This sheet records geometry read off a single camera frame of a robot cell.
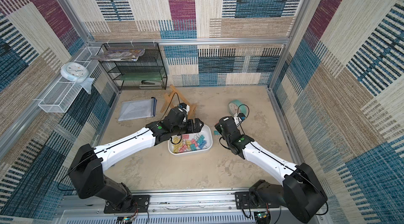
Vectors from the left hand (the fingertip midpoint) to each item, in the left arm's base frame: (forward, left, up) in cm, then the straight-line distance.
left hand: (197, 123), depth 82 cm
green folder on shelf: (+42, +39, -3) cm, 57 cm away
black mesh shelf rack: (+47, +32, +5) cm, 57 cm away
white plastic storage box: (-3, +5, -15) cm, 17 cm away
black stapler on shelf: (+38, +34, -7) cm, 52 cm away
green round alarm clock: (+16, -23, -6) cm, 29 cm away
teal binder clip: (-7, -9, +2) cm, 11 cm away
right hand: (+3, -11, -2) cm, 11 cm away
